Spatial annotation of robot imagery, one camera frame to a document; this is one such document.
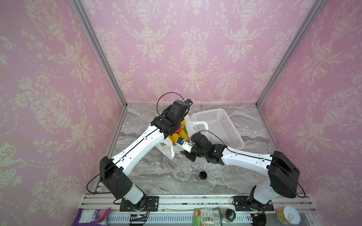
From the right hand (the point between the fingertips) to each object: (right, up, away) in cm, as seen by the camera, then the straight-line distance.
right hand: (183, 148), depth 81 cm
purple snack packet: (-44, -31, -13) cm, 56 cm away
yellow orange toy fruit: (0, +14, -1) cm, 14 cm away
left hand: (-6, +22, -4) cm, 23 cm away
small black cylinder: (+11, -14, -5) cm, 18 cm away
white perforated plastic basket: (+28, +11, +25) cm, 39 cm away
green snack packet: (+12, -31, -12) cm, 36 cm away
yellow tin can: (+50, -29, -15) cm, 59 cm away
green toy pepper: (+1, +11, +2) cm, 11 cm away
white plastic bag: (-7, +3, -14) cm, 16 cm away
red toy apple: (-3, +9, +16) cm, 18 cm away
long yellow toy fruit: (-6, +5, +14) cm, 16 cm away
